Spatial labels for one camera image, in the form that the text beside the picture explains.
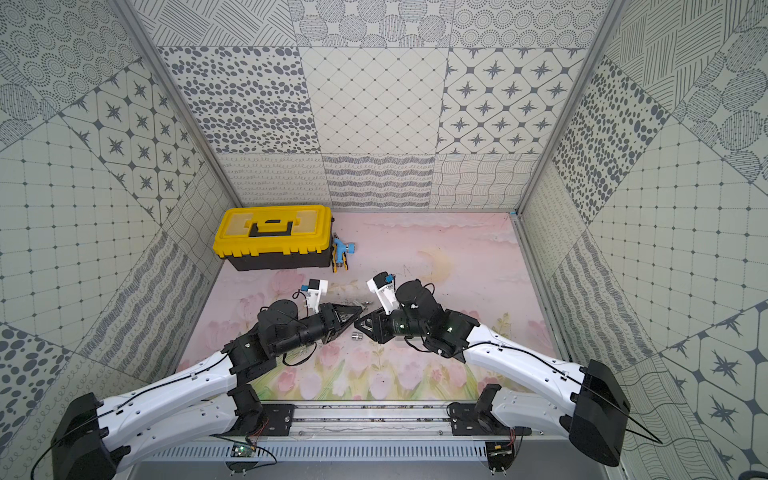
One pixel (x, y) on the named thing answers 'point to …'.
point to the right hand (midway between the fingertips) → (361, 324)
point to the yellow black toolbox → (275, 237)
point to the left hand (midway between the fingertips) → (363, 306)
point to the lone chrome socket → (357, 336)
